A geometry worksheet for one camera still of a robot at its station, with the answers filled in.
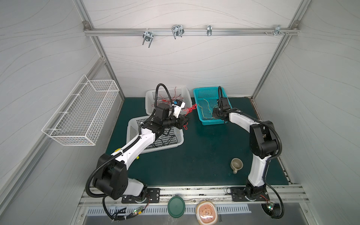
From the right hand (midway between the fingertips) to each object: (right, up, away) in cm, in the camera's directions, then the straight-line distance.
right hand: (219, 109), depth 101 cm
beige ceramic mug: (+6, -34, -17) cm, 38 cm away
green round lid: (-29, -45, -38) cm, 66 cm away
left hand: (-21, -5, -23) cm, 32 cm away
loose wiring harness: (-49, -51, -33) cm, 78 cm away
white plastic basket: (-44, +11, +18) cm, 48 cm away
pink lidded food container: (-15, -51, -34) cm, 63 cm away
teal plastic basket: (-8, +8, +10) cm, 15 cm away
